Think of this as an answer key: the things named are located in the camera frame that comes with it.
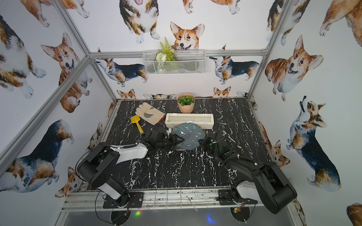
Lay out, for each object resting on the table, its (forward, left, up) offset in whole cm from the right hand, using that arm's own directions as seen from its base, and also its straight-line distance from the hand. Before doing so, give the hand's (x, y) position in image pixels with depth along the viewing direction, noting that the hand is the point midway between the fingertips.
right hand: (195, 139), depth 85 cm
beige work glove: (+27, +36, -9) cm, 46 cm away
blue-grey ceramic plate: (+7, +3, -3) cm, 8 cm away
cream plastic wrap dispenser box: (+17, -8, -4) cm, 19 cm away
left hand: (0, +6, 0) cm, 6 cm away
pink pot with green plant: (+28, +6, +4) cm, 29 cm away
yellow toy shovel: (+22, +46, -8) cm, 51 cm away
